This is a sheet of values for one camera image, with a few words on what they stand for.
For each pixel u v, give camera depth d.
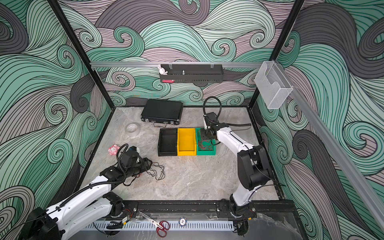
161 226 0.68
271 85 0.81
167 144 0.99
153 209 0.74
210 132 0.69
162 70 0.85
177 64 0.93
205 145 1.01
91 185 0.51
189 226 0.70
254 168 0.45
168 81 0.90
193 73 0.95
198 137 0.94
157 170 0.87
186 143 0.97
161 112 1.20
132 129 1.06
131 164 0.65
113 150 0.92
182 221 0.70
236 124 0.66
